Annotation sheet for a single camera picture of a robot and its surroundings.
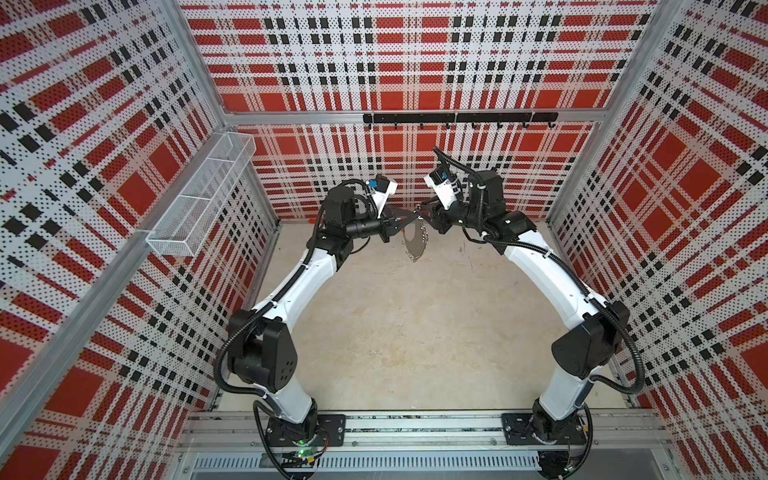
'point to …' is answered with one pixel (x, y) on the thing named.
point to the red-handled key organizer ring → (415, 239)
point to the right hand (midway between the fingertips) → (421, 207)
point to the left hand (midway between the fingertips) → (416, 220)
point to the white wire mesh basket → (184, 227)
